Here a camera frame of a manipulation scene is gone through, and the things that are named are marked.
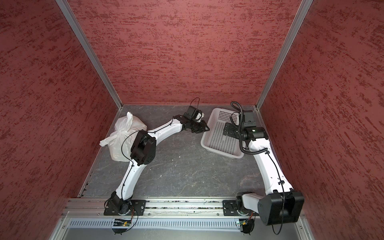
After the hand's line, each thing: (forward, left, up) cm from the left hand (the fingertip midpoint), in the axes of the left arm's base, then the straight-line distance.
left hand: (208, 131), depth 95 cm
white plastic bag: (-9, +55, 0) cm, 56 cm away
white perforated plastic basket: (-2, -5, -8) cm, 10 cm away
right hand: (-9, -11, +12) cm, 19 cm away
